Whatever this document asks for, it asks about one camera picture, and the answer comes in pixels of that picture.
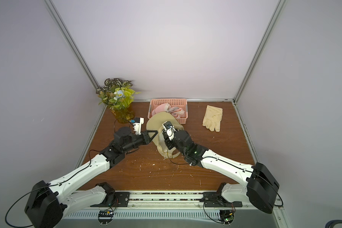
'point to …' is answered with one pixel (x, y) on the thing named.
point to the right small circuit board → (226, 216)
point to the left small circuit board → (105, 216)
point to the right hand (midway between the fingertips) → (165, 129)
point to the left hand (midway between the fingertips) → (159, 133)
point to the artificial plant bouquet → (116, 93)
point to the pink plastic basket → (181, 103)
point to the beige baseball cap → (154, 123)
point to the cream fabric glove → (212, 118)
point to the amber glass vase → (124, 116)
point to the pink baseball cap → (176, 111)
